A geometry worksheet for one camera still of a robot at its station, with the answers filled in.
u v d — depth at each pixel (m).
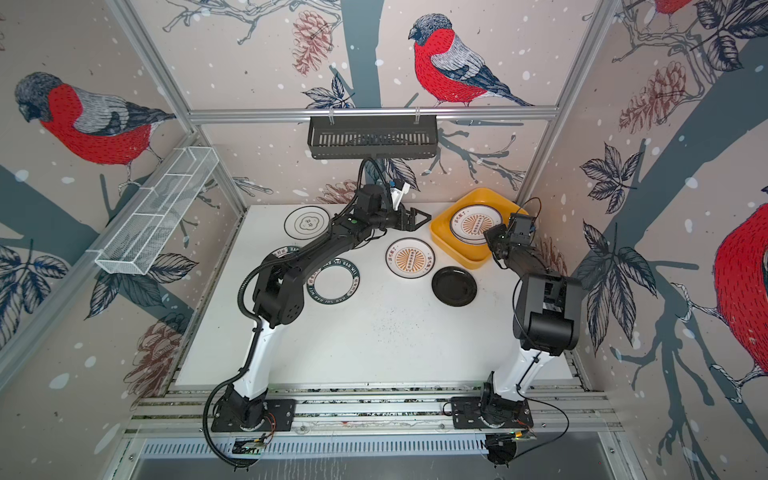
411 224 0.81
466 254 1.00
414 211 0.80
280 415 0.73
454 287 0.99
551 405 0.64
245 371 0.62
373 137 1.06
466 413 0.73
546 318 0.50
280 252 1.07
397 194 0.84
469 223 1.06
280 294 0.58
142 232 0.74
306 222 1.18
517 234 0.76
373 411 0.76
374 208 0.77
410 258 1.04
